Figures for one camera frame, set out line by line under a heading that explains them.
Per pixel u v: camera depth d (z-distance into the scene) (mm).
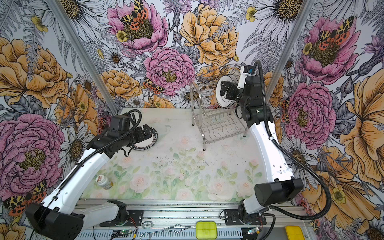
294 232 716
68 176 424
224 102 870
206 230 701
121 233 709
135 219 737
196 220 751
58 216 369
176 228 719
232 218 739
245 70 569
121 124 566
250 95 496
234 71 832
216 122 1086
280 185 398
